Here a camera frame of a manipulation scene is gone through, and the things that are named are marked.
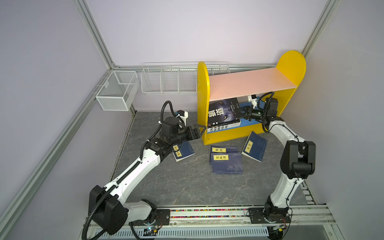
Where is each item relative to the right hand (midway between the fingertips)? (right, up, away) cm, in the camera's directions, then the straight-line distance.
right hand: (234, 111), depth 86 cm
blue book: (-10, -24, +10) cm, 28 cm away
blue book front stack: (-3, -31, +5) cm, 32 cm away
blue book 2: (+17, -23, +13) cm, 31 cm away
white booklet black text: (-13, -10, +2) cm, 17 cm away
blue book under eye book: (-31, -25, +10) cm, 41 cm away
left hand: (-20, -11, -13) cm, 26 cm away
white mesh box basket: (-75, +15, +13) cm, 78 cm away
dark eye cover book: (-6, 0, +1) cm, 6 cm away
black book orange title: (-12, -8, -2) cm, 15 cm away
